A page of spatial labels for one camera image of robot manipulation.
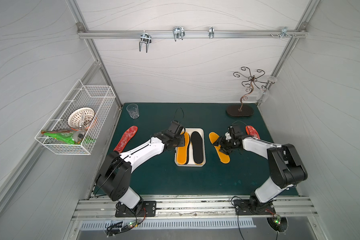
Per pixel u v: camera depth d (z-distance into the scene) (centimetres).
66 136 55
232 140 79
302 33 78
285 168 48
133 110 112
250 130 104
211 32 78
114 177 43
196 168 89
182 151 92
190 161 89
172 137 66
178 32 76
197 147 95
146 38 78
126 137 101
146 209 73
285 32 76
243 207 73
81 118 65
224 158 90
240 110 115
